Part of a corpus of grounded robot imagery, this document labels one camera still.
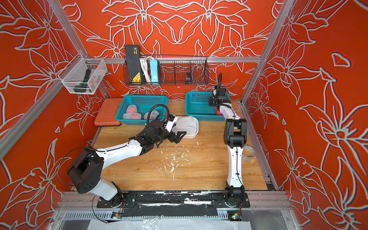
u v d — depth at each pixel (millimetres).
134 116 1003
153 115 976
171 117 697
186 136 779
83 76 899
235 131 668
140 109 1132
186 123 943
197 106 1176
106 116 1042
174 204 727
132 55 854
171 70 976
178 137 731
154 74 899
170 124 714
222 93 856
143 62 849
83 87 805
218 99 850
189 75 899
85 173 437
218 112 1052
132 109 1068
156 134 655
